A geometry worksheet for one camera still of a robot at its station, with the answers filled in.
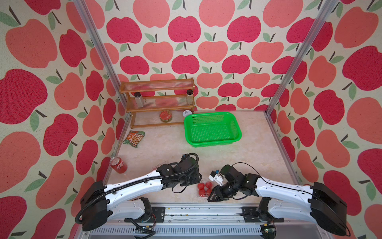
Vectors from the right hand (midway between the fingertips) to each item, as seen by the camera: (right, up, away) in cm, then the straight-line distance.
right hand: (210, 203), depth 74 cm
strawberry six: (-4, +3, +5) cm, 7 cm away
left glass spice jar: (-45, +57, +25) cm, 77 cm away
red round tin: (-30, +47, +40) cm, 69 cm away
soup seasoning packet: (-50, +31, +30) cm, 66 cm away
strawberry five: (-4, +5, +8) cm, 10 cm away
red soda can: (-50, +18, +8) cm, 54 cm away
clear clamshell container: (-2, +4, +8) cm, 10 cm away
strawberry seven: (0, +6, +8) cm, 10 cm away
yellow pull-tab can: (-13, +49, +38) cm, 63 cm away
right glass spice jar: (-10, +59, +27) cm, 66 cm away
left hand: (-4, +10, 0) cm, 11 cm away
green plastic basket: (+7, +37, +37) cm, 53 cm away
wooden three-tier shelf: (-36, +58, +44) cm, 81 cm away
